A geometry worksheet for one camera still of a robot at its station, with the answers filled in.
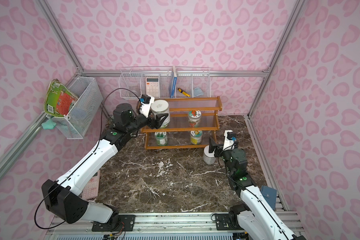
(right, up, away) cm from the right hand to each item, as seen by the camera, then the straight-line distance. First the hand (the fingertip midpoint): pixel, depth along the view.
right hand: (218, 136), depth 75 cm
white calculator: (-37, +30, +19) cm, 51 cm away
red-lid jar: (-11, +10, +12) cm, 19 cm away
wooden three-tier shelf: (-22, +1, +35) cm, 41 cm away
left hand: (-29, +14, -4) cm, 32 cm away
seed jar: (-3, -14, +13) cm, 19 cm away
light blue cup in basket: (-8, +28, +25) cm, 39 cm away
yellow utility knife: (-18, +27, +20) cm, 38 cm away
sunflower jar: (-10, -1, +20) cm, 23 cm away
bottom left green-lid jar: (-32, -3, +23) cm, 39 cm away
